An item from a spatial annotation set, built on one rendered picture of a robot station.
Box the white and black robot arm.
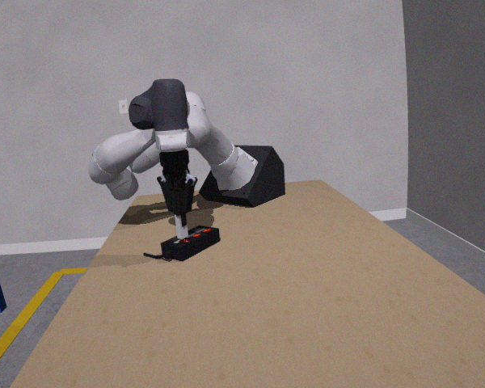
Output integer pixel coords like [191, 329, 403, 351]
[88, 79, 258, 200]

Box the black power strip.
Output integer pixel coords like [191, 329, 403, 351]
[143, 226, 220, 261]

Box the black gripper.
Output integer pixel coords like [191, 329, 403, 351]
[157, 150, 197, 239]

